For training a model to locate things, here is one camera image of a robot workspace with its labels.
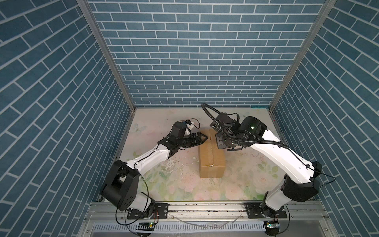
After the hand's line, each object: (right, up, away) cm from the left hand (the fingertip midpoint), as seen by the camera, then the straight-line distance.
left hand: (204, 139), depth 82 cm
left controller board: (-29, -42, -9) cm, 52 cm away
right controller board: (+34, -44, -8) cm, 56 cm away
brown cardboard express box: (+4, -10, -7) cm, 13 cm away
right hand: (+6, +2, -13) cm, 15 cm away
